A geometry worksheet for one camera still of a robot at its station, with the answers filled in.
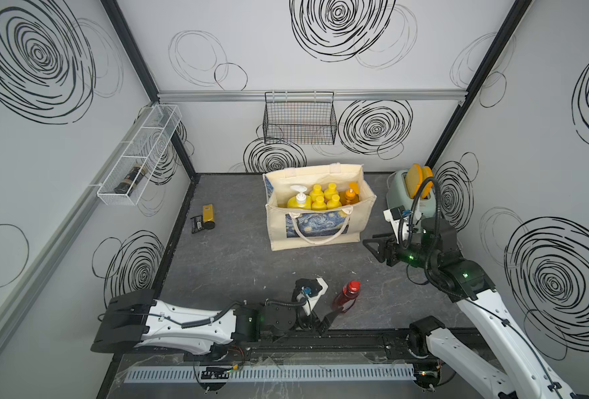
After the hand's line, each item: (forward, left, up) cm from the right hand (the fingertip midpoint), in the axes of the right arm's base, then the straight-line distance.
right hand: (371, 241), depth 69 cm
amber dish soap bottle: (+20, +4, -5) cm, 21 cm away
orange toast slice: (+30, -25, -2) cm, 39 cm away
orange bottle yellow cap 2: (+21, +10, -3) cm, 24 cm away
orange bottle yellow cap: (+21, +15, -4) cm, 26 cm away
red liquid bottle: (-12, +6, -10) cm, 17 cm away
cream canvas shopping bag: (+10, +23, -9) cm, 27 cm away
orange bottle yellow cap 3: (+16, +14, -4) cm, 21 cm away
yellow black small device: (+19, +59, -21) cm, 66 cm away
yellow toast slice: (+29, -21, -5) cm, 37 cm away
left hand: (-13, +11, -8) cm, 19 cm away
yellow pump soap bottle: (+15, +20, -2) cm, 26 cm away
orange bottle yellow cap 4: (+17, +9, -4) cm, 20 cm away
